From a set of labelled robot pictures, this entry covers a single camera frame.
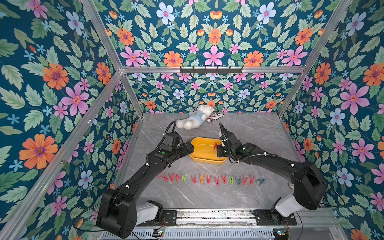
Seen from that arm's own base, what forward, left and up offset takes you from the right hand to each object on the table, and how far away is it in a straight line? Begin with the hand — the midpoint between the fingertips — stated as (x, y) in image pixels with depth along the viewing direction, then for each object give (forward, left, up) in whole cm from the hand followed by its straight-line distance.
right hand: (217, 149), depth 85 cm
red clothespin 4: (-14, +14, -13) cm, 23 cm away
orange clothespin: (-13, +9, -12) cm, 20 cm away
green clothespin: (-13, +20, -12) cm, 26 cm away
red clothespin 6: (-14, 0, -13) cm, 19 cm away
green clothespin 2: (-13, -8, -13) cm, 20 cm away
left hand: (-1, +15, +2) cm, 16 cm away
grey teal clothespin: (-14, -12, -12) cm, 22 cm away
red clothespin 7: (-13, -4, -13) cm, 18 cm away
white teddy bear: (+28, +15, -4) cm, 32 cm away
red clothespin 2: (-12, +27, -13) cm, 32 cm away
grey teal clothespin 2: (-12, -26, -13) cm, 32 cm away
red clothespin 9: (-13, -20, -13) cm, 27 cm away
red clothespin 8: (-14, -16, -13) cm, 25 cm away
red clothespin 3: (-13, +23, -12) cm, 29 cm away
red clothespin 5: (-14, +5, -13) cm, 19 cm away
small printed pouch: (+36, +1, -9) cm, 37 cm away
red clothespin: (-13, +30, -12) cm, 35 cm away
